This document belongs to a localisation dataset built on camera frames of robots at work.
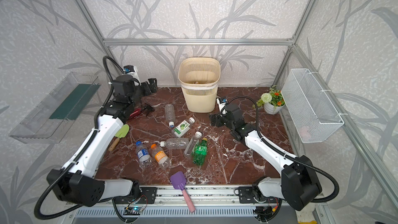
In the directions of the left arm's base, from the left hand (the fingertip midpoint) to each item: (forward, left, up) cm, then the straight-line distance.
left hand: (150, 75), depth 74 cm
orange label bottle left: (-28, -3, -31) cm, 42 cm away
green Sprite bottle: (-26, -24, -33) cm, 49 cm away
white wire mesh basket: (-20, -71, -1) cm, 74 cm away
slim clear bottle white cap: (-25, -17, -34) cm, 45 cm away
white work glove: (-53, -72, -34) cm, 96 cm away
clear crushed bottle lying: (-21, -12, -30) cm, 39 cm away
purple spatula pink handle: (-39, -13, -36) cm, 55 cm away
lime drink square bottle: (-10, -13, -33) cm, 37 cm away
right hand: (-6, -33, -17) cm, 37 cm away
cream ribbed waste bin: (+24, -21, -24) cm, 40 cm away
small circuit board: (-52, +7, -38) cm, 65 cm away
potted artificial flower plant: (+4, -68, -24) cm, 73 cm away
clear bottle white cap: (-1, -3, -33) cm, 33 cm away
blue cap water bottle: (-29, +6, -34) cm, 45 cm away
